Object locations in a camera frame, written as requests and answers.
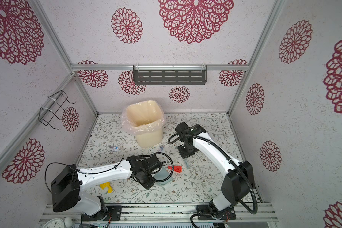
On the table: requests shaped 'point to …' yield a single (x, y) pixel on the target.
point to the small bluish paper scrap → (162, 147)
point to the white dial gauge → (56, 223)
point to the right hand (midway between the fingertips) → (186, 152)
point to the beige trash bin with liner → (145, 119)
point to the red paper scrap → (178, 168)
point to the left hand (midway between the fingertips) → (149, 187)
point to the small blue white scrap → (116, 147)
